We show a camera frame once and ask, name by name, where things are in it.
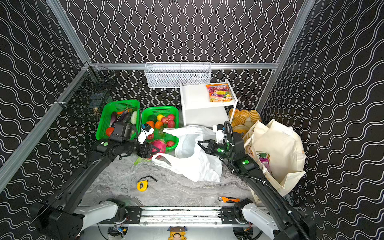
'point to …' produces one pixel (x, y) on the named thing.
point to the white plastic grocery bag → (190, 157)
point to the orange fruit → (158, 124)
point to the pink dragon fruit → (160, 144)
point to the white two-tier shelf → (198, 110)
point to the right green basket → (149, 116)
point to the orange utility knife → (228, 199)
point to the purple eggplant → (113, 118)
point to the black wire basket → (89, 92)
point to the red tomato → (109, 130)
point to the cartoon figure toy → (177, 233)
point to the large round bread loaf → (240, 128)
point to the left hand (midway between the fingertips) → (156, 147)
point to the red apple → (171, 123)
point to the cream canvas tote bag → (278, 151)
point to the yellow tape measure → (142, 185)
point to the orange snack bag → (219, 93)
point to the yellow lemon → (159, 117)
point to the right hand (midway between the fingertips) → (198, 143)
